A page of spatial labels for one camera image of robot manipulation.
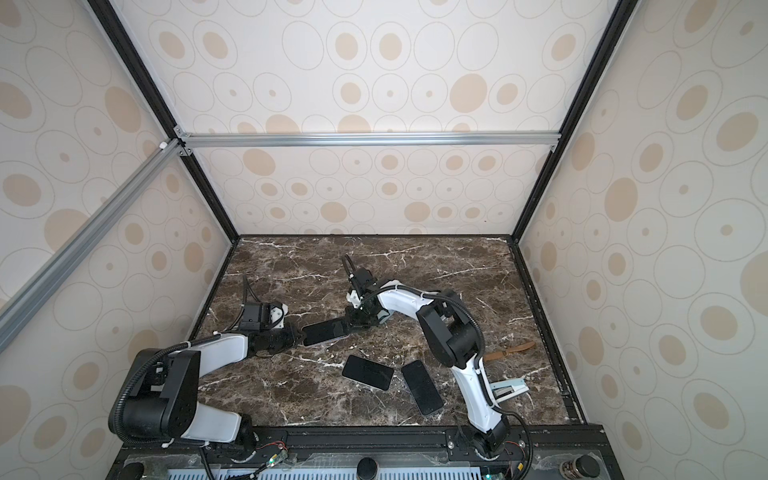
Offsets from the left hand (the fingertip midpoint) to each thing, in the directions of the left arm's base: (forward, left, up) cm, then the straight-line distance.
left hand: (313, 330), depth 91 cm
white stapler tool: (-18, -54, +1) cm, 57 cm away
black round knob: (-35, -19, +7) cm, 41 cm away
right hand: (+1, -11, -2) cm, 11 cm away
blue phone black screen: (0, -3, -1) cm, 3 cm away
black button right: (-35, -66, +8) cm, 75 cm away
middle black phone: (-12, -18, -2) cm, 21 cm away
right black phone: (-16, -33, -4) cm, 37 cm away
